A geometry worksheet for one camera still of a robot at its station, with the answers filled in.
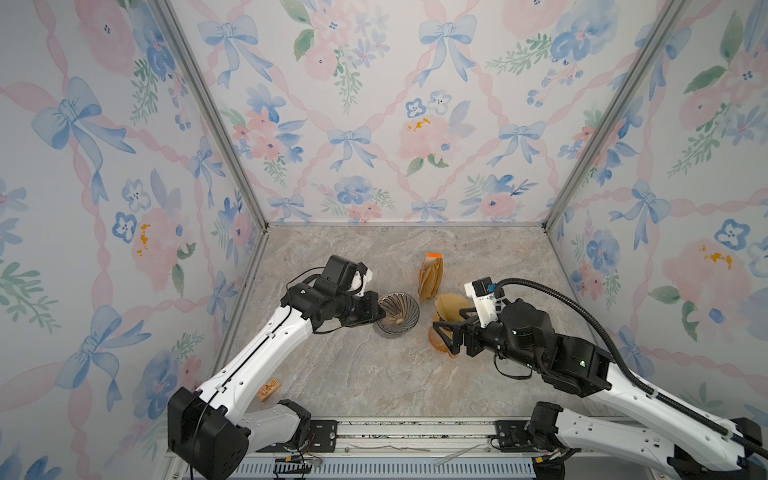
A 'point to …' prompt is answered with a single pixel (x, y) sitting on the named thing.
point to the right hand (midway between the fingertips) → (446, 317)
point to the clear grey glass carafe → (389, 335)
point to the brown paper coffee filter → (448, 306)
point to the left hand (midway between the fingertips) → (387, 312)
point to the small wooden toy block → (268, 389)
